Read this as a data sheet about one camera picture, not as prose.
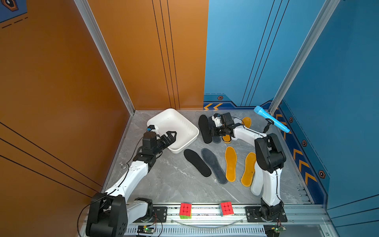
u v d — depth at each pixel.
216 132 0.89
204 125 1.05
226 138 0.85
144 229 0.71
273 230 0.71
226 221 0.72
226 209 0.71
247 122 1.12
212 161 0.92
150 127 0.76
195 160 0.93
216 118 0.92
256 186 0.82
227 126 0.79
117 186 0.46
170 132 0.76
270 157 0.55
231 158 0.94
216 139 1.04
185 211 0.71
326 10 0.71
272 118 0.86
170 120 1.15
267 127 0.92
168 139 0.74
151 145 0.63
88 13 0.71
